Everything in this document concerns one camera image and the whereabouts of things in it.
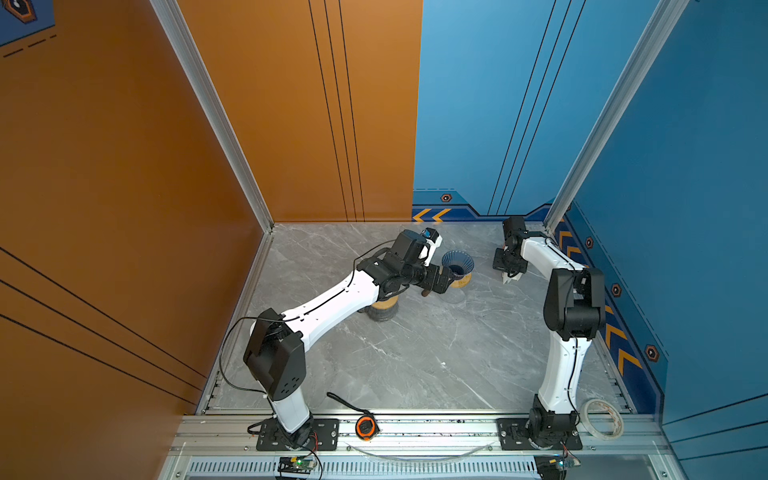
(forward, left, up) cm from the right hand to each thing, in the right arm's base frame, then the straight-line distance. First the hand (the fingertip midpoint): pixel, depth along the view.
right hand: (502, 266), depth 102 cm
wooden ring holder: (-12, +17, +8) cm, 22 cm away
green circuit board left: (-55, +61, -5) cm, 83 cm away
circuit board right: (-56, -1, -6) cm, 56 cm away
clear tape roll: (-48, -11, -4) cm, 49 cm away
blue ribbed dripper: (-7, +18, +10) cm, 21 cm away
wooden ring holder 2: (-18, +40, +6) cm, 44 cm away
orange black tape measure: (-48, +44, -1) cm, 65 cm away
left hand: (-15, +24, +18) cm, 33 cm away
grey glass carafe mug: (-19, +41, +3) cm, 45 cm away
